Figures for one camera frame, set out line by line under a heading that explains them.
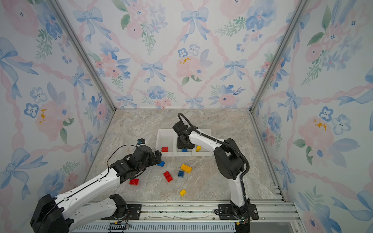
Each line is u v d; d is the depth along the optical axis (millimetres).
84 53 861
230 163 514
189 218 727
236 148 533
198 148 949
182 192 799
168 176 851
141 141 731
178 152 919
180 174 860
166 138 1023
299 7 691
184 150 952
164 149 957
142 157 607
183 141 796
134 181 818
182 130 732
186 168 886
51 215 391
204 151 925
